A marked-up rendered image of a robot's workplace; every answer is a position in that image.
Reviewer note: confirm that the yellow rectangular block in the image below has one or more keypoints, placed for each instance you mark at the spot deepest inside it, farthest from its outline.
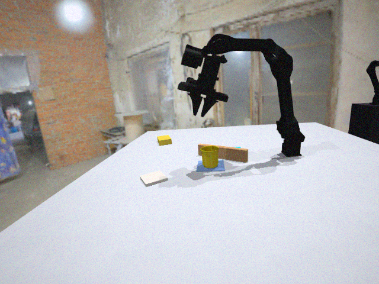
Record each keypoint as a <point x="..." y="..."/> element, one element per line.
<point x="164" y="140"/>

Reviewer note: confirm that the yellow cup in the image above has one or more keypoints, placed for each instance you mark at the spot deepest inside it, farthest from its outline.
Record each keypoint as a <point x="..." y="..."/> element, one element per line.
<point x="210" y="156"/>

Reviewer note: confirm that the tan wooden bar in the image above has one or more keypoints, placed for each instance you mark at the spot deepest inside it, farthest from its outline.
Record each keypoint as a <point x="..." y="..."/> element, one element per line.
<point x="228" y="153"/>

